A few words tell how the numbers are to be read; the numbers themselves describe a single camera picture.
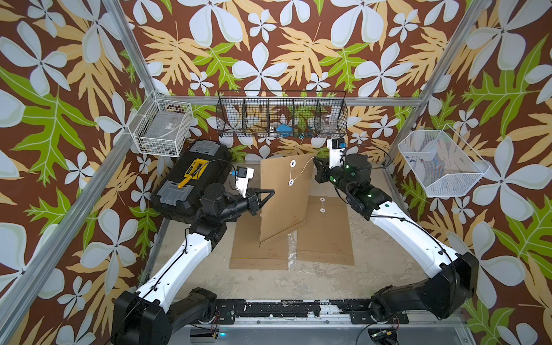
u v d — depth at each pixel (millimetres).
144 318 379
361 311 750
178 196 844
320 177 663
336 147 616
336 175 635
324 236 935
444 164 817
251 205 614
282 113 989
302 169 733
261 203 664
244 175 615
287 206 718
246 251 889
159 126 864
